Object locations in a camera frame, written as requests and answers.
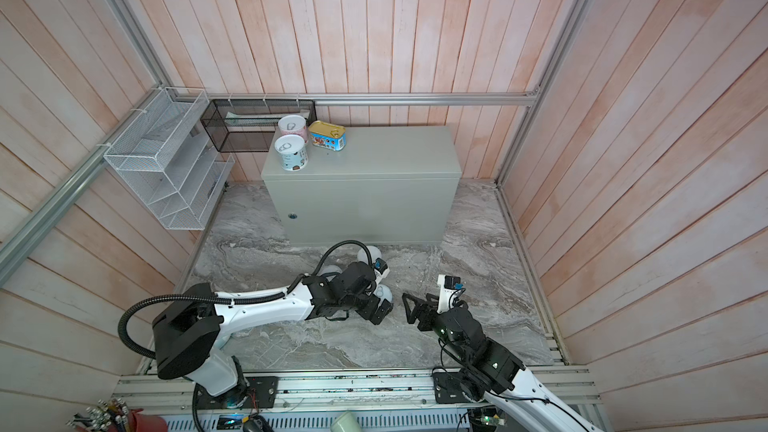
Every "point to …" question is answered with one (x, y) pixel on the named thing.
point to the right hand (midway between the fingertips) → (414, 296)
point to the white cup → (347, 422)
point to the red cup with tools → (111, 415)
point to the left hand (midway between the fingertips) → (377, 305)
